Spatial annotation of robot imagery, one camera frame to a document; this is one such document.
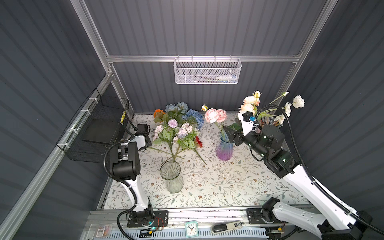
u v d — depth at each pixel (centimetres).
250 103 72
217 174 89
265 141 48
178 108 111
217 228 67
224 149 97
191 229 69
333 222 37
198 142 96
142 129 83
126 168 52
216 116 71
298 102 67
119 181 52
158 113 112
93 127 73
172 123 96
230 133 56
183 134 94
